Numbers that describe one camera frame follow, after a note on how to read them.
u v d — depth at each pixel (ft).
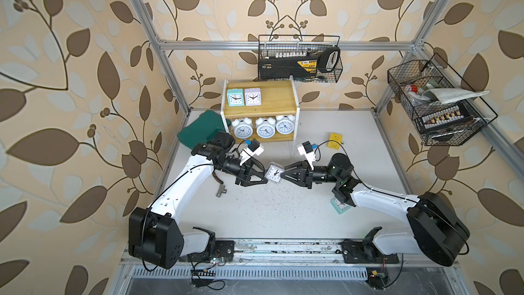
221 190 2.92
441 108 2.31
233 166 2.11
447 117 2.19
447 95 2.08
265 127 2.77
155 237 1.28
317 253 2.47
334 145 3.34
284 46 2.98
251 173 2.06
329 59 2.78
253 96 2.45
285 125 2.84
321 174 2.18
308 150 2.16
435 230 1.38
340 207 2.71
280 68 2.74
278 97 2.58
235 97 2.46
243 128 2.77
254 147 2.07
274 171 2.23
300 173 2.15
